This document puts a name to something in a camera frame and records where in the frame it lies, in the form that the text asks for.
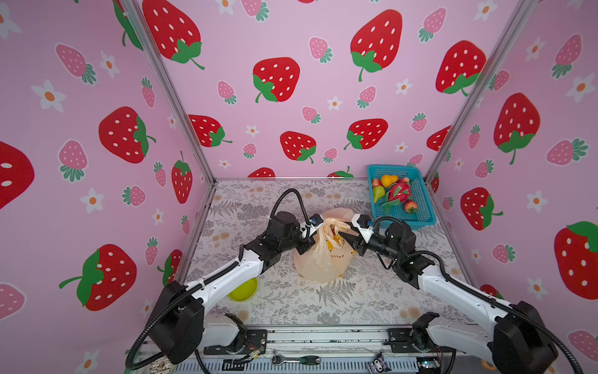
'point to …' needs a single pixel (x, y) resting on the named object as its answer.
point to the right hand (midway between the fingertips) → (342, 227)
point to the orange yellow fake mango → (388, 180)
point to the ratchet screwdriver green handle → (304, 360)
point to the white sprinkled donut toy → (162, 366)
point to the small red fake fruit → (377, 182)
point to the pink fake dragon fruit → (399, 192)
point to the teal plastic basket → (418, 211)
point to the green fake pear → (378, 192)
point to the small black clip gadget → (378, 365)
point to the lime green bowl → (245, 291)
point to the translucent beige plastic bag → (332, 255)
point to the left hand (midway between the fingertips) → (316, 228)
